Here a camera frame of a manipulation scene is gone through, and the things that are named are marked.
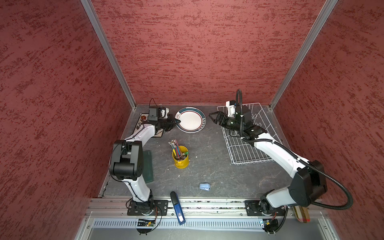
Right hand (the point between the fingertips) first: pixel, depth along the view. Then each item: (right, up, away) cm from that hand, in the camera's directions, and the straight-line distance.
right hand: (211, 119), depth 79 cm
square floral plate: (-29, -8, +2) cm, 30 cm away
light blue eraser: (-4, -36, -1) cm, 36 cm away
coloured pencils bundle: (-20, -14, 0) cm, 25 cm away
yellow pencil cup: (-16, -24, +1) cm, 29 cm away
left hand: (-18, -2, +12) cm, 22 cm away
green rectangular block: (-38, -28, +8) cm, 48 cm away
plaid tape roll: (+43, -46, -8) cm, 64 cm away
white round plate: (-11, 0, +15) cm, 19 cm away
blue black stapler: (-17, -44, -9) cm, 48 cm away
